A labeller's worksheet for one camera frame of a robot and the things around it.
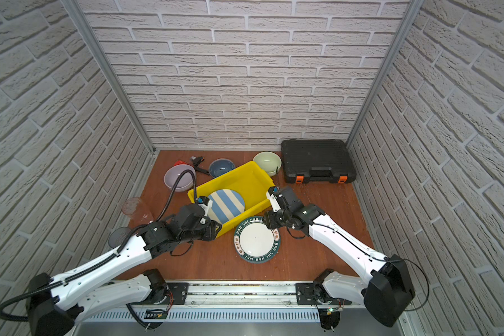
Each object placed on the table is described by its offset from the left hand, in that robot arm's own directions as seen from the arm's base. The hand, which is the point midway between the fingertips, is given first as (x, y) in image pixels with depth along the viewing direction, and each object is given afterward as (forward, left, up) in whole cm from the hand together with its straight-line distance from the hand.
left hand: (220, 224), depth 76 cm
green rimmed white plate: (-2, -13, -14) cm, 19 cm away
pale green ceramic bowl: (+39, -22, -10) cm, 46 cm away
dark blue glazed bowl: (+37, +5, -10) cm, 39 cm away
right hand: (+3, -19, -1) cm, 19 cm away
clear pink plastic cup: (+15, +42, -12) cm, 46 cm away
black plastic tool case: (+37, -47, -7) cm, 60 cm away
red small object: (+44, +28, -14) cm, 53 cm away
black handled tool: (+44, +18, -13) cm, 50 cm away
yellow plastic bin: (+29, -11, -12) cm, 33 cm away
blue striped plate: (+15, 0, -12) cm, 19 cm away
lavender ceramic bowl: (+31, +22, -15) cm, 41 cm away
